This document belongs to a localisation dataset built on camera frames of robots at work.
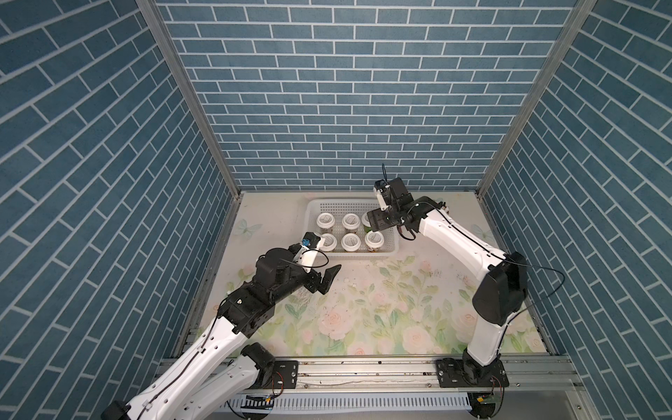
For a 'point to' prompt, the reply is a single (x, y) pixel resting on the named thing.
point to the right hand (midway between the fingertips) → (382, 216)
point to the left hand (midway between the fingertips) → (333, 259)
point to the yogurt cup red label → (351, 221)
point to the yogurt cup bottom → (374, 240)
